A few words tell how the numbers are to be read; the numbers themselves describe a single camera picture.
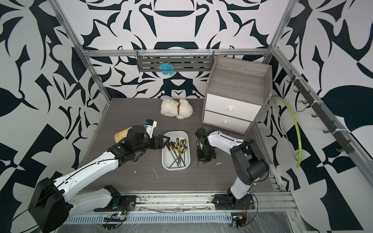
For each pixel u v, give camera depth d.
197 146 0.94
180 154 0.89
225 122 0.96
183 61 0.94
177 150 0.92
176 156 0.90
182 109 1.04
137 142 0.61
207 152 0.76
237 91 0.81
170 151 0.91
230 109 0.83
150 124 0.71
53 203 0.38
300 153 0.64
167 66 0.90
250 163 0.46
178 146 0.94
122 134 0.96
